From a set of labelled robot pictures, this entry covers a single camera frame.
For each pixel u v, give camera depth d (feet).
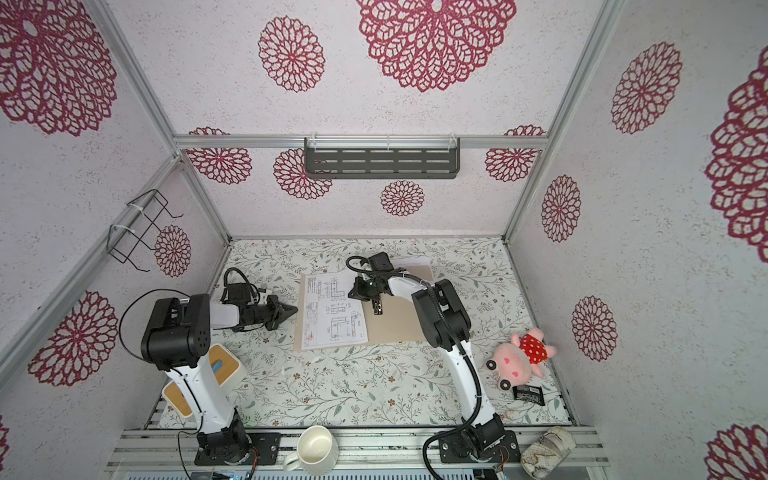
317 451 2.46
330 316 3.22
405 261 3.74
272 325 3.02
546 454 2.30
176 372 1.79
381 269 2.88
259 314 2.88
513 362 2.65
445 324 1.95
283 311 3.09
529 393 2.65
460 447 2.39
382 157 3.08
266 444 2.45
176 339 1.75
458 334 2.03
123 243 2.39
